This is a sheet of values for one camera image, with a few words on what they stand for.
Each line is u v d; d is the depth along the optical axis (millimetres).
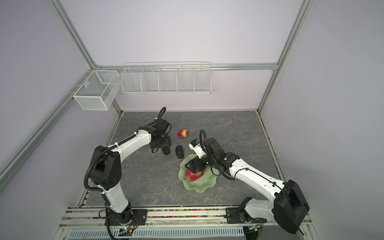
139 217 736
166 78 990
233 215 737
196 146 694
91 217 754
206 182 834
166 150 942
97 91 993
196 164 671
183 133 1023
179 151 951
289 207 401
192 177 798
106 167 482
